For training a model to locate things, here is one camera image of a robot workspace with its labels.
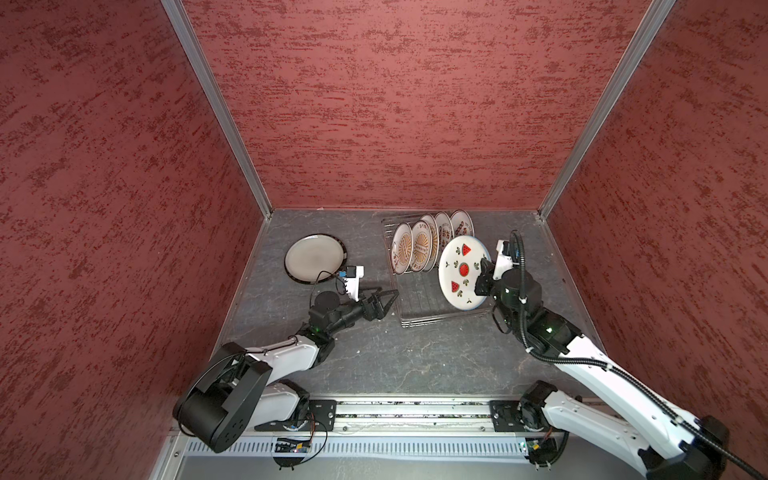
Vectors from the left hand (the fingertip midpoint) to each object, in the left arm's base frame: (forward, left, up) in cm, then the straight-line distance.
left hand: (391, 296), depth 80 cm
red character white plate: (+28, -24, -1) cm, 37 cm away
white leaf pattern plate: (+22, +28, -13) cm, 38 cm away
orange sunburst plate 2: (+21, -11, -4) cm, 24 cm away
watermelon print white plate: (+6, -19, +2) cm, 20 cm away
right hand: (+4, -23, +10) cm, 25 cm away
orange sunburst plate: (+23, -4, -9) cm, 25 cm away
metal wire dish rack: (+8, -9, -14) cm, 19 cm away
